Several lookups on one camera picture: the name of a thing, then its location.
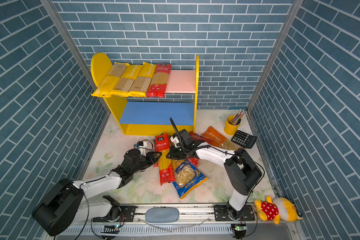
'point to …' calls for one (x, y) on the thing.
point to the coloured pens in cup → (237, 117)
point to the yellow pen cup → (230, 129)
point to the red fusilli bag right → (196, 136)
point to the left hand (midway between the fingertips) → (162, 155)
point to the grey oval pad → (161, 215)
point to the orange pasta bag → (219, 140)
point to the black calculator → (244, 139)
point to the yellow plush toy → (280, 208)
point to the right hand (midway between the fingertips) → (165, 155)
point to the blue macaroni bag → (187, 177)
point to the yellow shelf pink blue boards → (151, 118)
